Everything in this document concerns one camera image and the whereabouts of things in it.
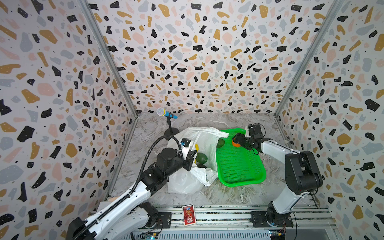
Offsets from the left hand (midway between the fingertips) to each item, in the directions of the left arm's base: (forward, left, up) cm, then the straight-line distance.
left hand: (197, 150), depth 72 cm
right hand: (+18, -26, -16) cm, 35 cm away
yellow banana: (+13, 0, -18) cm, 22 cm away
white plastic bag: (-10, +5, -14) cm, 18 cm away
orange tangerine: (+12, -23, -13) cm, 29 cm away
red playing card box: (-23, +4, -22) cm, 33 cm away
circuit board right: (-32, -38, -25) cm, 56 cm away
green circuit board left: (-31, +23, -24) cm, 46 cm away
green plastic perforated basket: (+3, -25, -23) cm, 34 cm away
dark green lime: (+18, -15, -20) cm, 31 cm away
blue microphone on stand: (+26, +21, +1) cm, 34 cm away
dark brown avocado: (+3, -2, -22) cm, 23 cm away
